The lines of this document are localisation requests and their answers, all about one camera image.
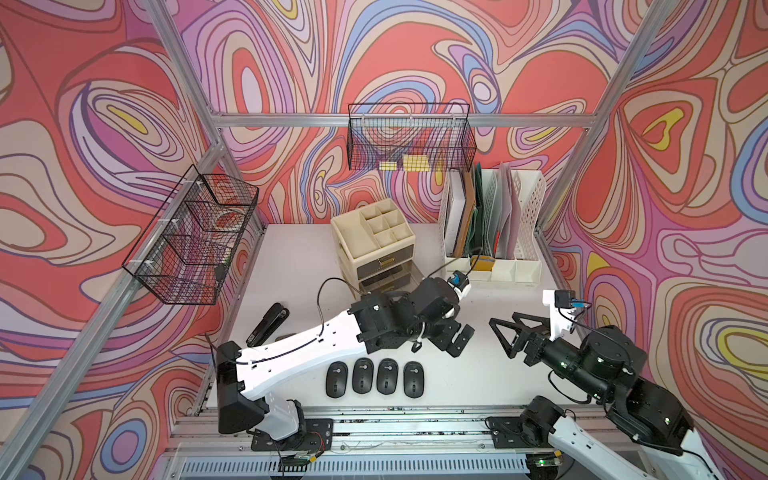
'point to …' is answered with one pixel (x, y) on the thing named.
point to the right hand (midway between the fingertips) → (501, 327)
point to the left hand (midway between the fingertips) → (460, 320)
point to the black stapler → (270, 325)
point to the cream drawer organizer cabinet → (373, 241)
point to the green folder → (476, 235)
